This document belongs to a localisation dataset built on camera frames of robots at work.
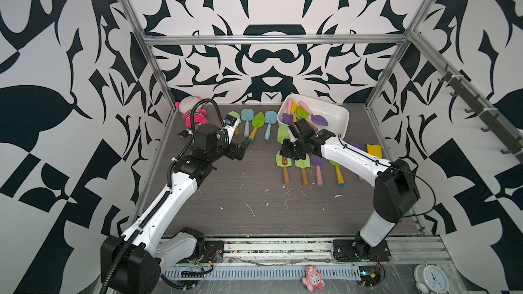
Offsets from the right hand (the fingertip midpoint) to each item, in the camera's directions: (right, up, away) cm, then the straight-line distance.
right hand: (279, 149), depth 87 cm
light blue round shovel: (-15, +16, +28) cm, 36 cm away
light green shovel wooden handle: (+12, -8, +9) cm, 17 cm away
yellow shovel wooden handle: (+49, -2, +15) cm, 51 cm away
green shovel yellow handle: (-10, +13, +25) cm, 30 cm away
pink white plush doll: (-38, +15, +17) cm, 45 cm away
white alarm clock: (+47, -40, -20) cm, 65 cm away
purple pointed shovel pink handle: (+42, 0, +15) cm, 44 cm away
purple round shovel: (+25, +13, +28) cm, 40 cm away
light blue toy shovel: (-3, +14, +26) cm, 30 cm away
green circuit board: (+30, -41, -16) cm, 53 cm away
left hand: (-17, +8, -9) cm, 21 cm away
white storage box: (+34, +15, +27) cm, 46 cm away
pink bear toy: (+9, -39, -21) cm, 46 cm away
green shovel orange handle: (-22, +17, +29) cm, 40 cm away
